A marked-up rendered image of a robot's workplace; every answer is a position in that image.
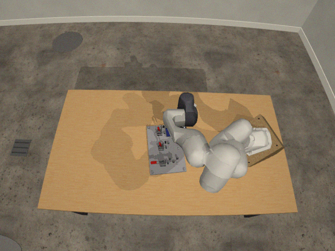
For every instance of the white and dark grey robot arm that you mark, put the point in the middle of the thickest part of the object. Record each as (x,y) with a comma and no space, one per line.
(225,155)

